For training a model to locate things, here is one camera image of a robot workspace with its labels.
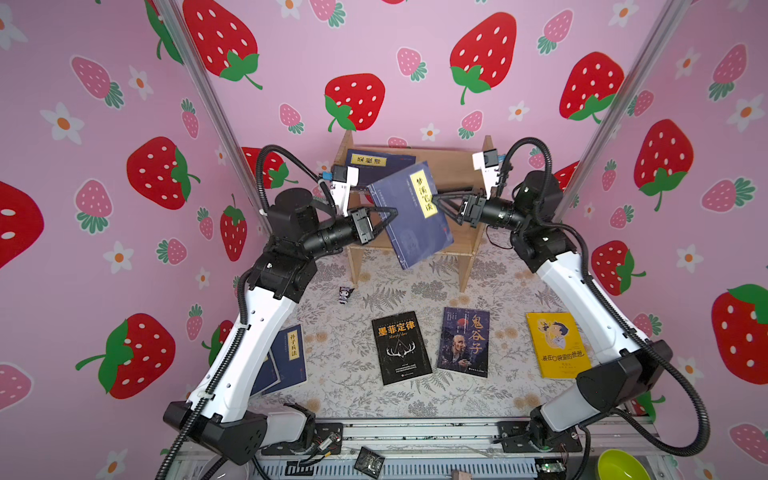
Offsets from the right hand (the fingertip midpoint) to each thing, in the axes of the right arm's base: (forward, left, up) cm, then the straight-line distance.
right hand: (435, 197), depth 60 cm
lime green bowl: (-35, -48, -49) cm, 77 cm away
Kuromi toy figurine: (+4, +28, -45) cm, 53 cm away
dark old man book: (-8, -13, -47) cm, 49 cm away
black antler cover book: (-12, +6, -47) cm, 49 cm away
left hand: (-7, +7, +1) cm, 10 cm away
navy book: (-25, +41, -45) cm, 66 cm away
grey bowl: (-48, +43, -45) cm, 79 cm away
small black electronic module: (-42, +10, -46) cm, 63 cm away
